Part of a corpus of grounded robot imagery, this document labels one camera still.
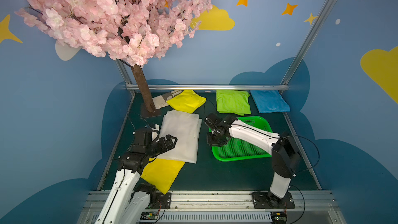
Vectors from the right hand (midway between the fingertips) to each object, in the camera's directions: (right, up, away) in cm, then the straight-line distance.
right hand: (211, 143), depth 86 cm
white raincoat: (-15, +7, +12) cm, 20 cm away
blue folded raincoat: (+47, +25, +30) cm, 61 cm away
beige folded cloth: (-36, +25, +29) cm, 53 cm away
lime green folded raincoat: (+19, +24, +29) cm, 42 cm away
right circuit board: (+32, -33, -13) cm, 47 cm away
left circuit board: (-31, -31, -14) cm, 46 cm away
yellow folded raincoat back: (-15, +25, +27) cm, 39 cm away
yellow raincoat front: (-27, -16, -3) cm, 31 cm away
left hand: (-21, +4, -10) cm, 23 cm away
